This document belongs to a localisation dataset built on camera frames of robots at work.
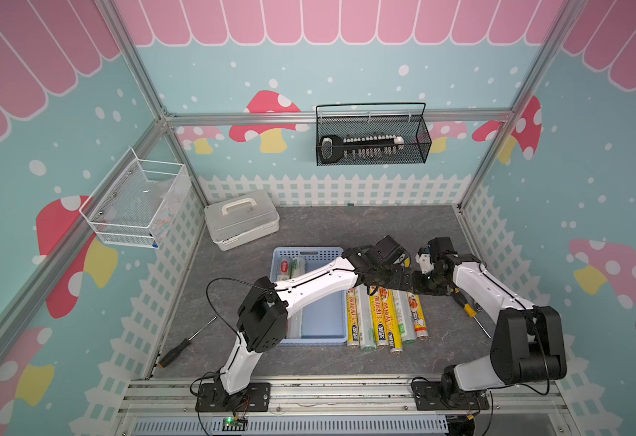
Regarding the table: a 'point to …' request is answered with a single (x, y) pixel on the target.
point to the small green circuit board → (231, 424)
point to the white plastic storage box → (242, 219)
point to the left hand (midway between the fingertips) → (396, 284)
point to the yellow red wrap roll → (352, 318)
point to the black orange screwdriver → (176, 351)
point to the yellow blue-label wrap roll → (392, 318)
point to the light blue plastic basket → (321, 321)
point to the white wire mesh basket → (138, 202)
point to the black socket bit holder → (333, 147)
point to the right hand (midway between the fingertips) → (416, 287)
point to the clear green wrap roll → (366, 324)
